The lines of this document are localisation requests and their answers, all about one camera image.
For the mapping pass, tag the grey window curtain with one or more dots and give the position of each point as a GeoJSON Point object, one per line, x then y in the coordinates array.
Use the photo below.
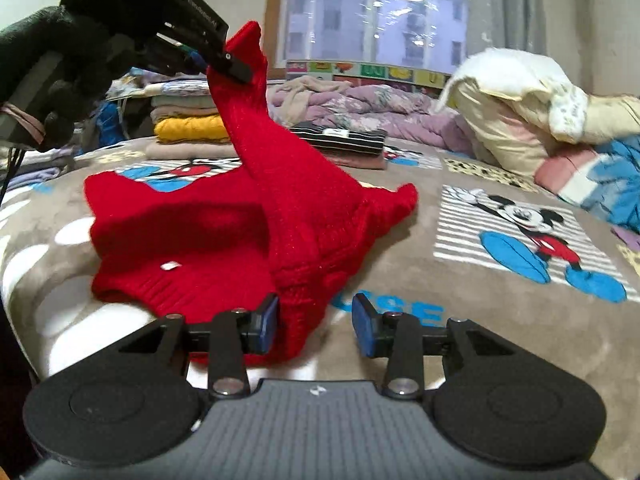
{"type": "Point", "coordinates": [512, 24]}

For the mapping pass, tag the cream blue folded garment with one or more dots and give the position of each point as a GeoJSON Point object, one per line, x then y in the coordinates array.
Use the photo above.
{"type": "Point", "coordinates": [178, 87]}

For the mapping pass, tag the purple floral quilt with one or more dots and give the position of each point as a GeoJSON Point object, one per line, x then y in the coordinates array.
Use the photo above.
{"type": "Point", "coordinates": [401, 114]}

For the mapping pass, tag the beige folded garment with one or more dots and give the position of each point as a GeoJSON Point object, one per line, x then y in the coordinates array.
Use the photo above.
{"type": "Point", "coordinates": [189, 151]}

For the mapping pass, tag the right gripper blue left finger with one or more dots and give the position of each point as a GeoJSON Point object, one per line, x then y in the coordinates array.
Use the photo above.
{"type": "Point", "coordinates": [227, 339]}

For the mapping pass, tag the pink folded garment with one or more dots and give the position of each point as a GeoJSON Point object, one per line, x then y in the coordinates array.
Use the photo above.
{"type": "Point", "coordinates": [355, 160]}

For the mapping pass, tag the left black gloved hand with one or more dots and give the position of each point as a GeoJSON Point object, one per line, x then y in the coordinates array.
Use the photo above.
{"type": "Point", "coordinates": [53, 68]}

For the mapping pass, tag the window with wooden frame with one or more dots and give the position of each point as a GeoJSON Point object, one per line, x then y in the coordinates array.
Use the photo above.
{"type": "Point", "coordinates": [428, 34]}

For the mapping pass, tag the grey folded clothes stack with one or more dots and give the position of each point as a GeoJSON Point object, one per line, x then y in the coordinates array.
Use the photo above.
{"type": "Point", "coordinates": [35, 167]}

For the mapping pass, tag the colourful alphabet mat strip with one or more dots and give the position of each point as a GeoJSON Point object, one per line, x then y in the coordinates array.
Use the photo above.
{"type": "Point", "coordinates": [361, 73]}

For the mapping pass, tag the Mickey Mouse brown blanket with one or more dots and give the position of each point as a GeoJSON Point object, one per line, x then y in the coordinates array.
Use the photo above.
{"type": "Point", "coordinates": [433, 267]}

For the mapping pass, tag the yellow knit folded sweater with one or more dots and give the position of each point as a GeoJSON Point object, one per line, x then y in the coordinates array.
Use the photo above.
{"type": "Point", "coordinates": [191, 129]}

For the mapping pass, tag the pink striped folded blanket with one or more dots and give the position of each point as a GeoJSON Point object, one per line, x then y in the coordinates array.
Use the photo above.
{"type": "Point", "coordinates": [566, 174]}

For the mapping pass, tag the mint green folded garment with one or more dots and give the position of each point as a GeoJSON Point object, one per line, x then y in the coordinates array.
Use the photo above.
{"type": "Point", "coordinates": [181, 106]}

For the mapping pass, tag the black white striped garment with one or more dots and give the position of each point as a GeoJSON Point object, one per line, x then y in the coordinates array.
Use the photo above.
{"type": "Point", "coordinates": [369, 143]}

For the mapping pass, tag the red knit sweater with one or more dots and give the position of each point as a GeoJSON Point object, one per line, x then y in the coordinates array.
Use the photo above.
{"type": "Point", "coordinates": [286, 222]}

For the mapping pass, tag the white cream pillow bundle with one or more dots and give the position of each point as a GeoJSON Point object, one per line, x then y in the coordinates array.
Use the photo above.
{"type": "Point", "coordinates": [523, 109]}

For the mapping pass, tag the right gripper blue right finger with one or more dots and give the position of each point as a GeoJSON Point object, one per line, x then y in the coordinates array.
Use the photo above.
{"type": "Point", "coordinates": [403, 341]}

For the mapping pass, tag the blue crumpled cloth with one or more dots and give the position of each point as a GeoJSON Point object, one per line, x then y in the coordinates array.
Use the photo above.
{"type": "Point", "coordinates": [616, 178]}

